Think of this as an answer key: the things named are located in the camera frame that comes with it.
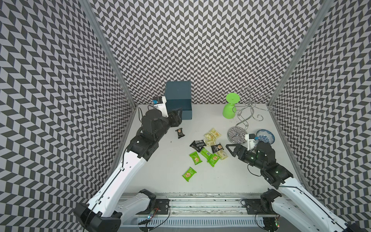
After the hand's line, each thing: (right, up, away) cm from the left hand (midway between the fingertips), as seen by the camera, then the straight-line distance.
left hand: (176, 110), depth 68 cm
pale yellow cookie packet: (+26, -27, +21) cm, 43 cm away
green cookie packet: (+9, -29, +21) cm, 37 cm away
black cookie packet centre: (+22, -23, +26) cm, 41 cm away
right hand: (+27, -21, +8) cm, 35 cm away
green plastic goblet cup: (+28, +1, +12) cm, 30 cm away
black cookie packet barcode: (+11, -21, +23) cm, 33 cm away
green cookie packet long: (+16, -26, +24) cm, 39 cm away
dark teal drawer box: (-2, +11, +28) cm, 30 cm away
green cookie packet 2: (+21, -30, +21) cm, 42 cm away
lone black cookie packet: (-1, -14, +32) cm, 35 cm away
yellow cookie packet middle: (+19, -19, +29) cm, 39 cm away
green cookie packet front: (+6, -36, +15) cm, 39 cm away
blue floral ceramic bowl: (+57, -16, +31) cm, 67 cm away
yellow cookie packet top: (+23, -15, +33) cm, 44 cm away
